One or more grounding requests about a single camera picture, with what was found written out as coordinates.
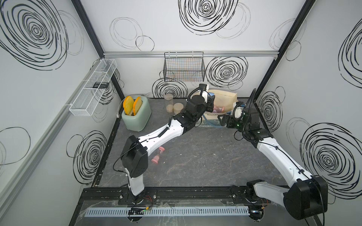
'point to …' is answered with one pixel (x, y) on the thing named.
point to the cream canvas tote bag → (223, 103)
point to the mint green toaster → (138, 122)
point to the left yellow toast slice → (128, 105)
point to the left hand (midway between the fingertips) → (212, 95)
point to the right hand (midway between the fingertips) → (225, 117)
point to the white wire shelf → (82, 106)
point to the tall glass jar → (168, 99)
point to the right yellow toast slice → (136, 105)
